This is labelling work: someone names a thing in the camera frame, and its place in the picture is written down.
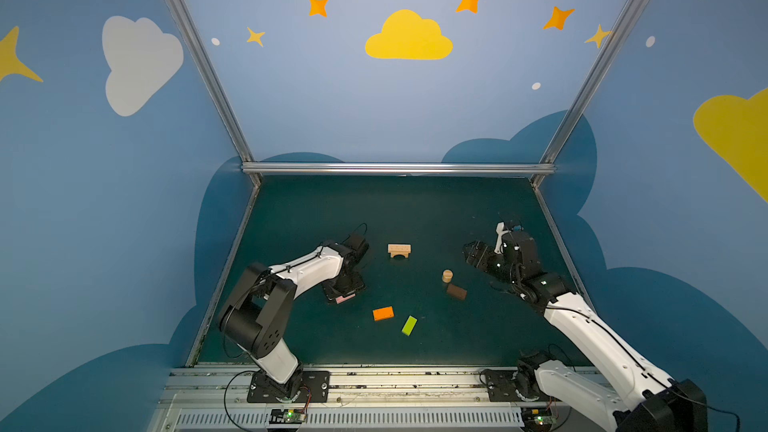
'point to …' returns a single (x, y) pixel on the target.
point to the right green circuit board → (537, 418)
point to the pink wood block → (341, 299)
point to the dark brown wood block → (456, 291)
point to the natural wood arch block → (399, 249)
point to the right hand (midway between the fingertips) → (477, 247)
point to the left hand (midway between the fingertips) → (355, 293)
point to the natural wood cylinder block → (447, 275)
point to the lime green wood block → (409, 326)
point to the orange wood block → (383, 313)
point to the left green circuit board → (287, 416)
